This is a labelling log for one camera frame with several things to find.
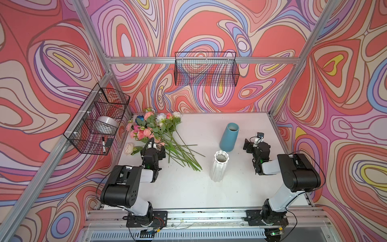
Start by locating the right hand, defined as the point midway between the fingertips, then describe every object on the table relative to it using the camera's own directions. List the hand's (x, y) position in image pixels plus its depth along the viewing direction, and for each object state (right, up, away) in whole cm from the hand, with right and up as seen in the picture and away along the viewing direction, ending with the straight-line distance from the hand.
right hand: (253, 142), depth 97 cm
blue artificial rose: (-76, +17, +8) cm, 79 cm away
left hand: (-63, -2, -3) cm, 63 cm away
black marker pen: (-82, +1, -25) cm, 86 cm away
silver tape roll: (-80, +11, -26) cm, 85 cm away
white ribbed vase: (-26, -10, -25) cm, 38 cm away
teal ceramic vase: (-18, +4, -9) cm, 20 cm away
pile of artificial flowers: (-62, +10, +7) cm, 63 cm away
